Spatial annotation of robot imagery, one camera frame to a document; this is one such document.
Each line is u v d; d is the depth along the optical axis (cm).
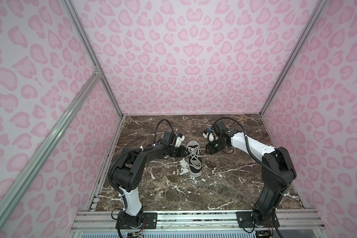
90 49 83
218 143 77
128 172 49
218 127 74
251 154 51
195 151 93
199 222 73
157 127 111
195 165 85
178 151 84
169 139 78
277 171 48
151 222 73
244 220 73
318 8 70
